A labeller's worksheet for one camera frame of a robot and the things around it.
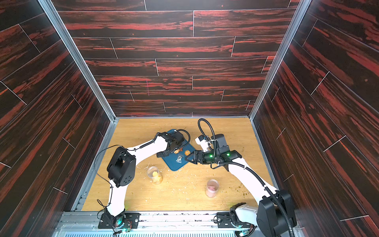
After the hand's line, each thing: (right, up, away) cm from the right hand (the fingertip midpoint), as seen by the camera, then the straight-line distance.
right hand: (192, 157), depth 79 cm
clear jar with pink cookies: (+11, -17, +4) cm, 21 cm away
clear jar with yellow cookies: (-22, -10, +6) cm, 25 cm away
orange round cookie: (-3, 0, +20) cm, 20 cm away
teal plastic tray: (-10, -4, +17) cm, 20 cm away
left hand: (-21, +4, +14) cm, 26 cm away
